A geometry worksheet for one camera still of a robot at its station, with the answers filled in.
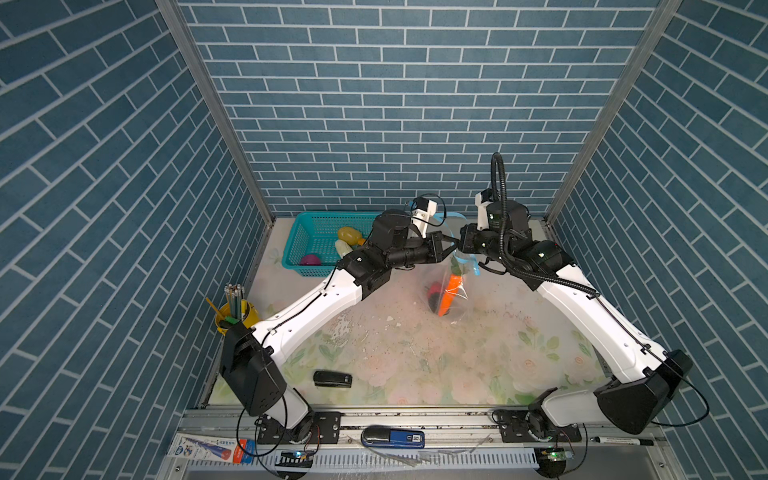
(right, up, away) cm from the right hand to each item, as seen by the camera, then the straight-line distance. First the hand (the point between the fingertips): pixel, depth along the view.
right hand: (457, 225), depth 74 cm
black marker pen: (+40, -53, -2) cm, 66 cm away
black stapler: (-33, -41, +5) cm, 53 cm away
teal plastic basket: (-47, 0, +40) cm, 62 cm away
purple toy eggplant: (-46, -10, +29) cm, 55 cm away
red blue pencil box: (-58, -54, -4) cm, 79 cm away
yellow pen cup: (-60, -23, +8) cm, 65 cm away
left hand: (-1, -5, -8) cm, 9 cm away
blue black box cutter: (-17, -49, -6) cm, 53 cm away
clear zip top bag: (-6, -13, +3) cm, 15 cm away
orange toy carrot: (-1, -16, +1) cm, 16 cm away
